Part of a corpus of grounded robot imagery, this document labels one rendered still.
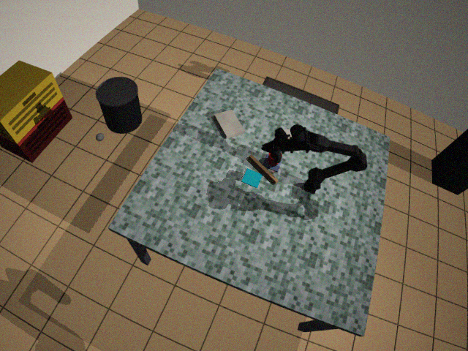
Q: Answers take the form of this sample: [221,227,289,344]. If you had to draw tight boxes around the tan flat rectangular block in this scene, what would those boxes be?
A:
[214,110,245,139]

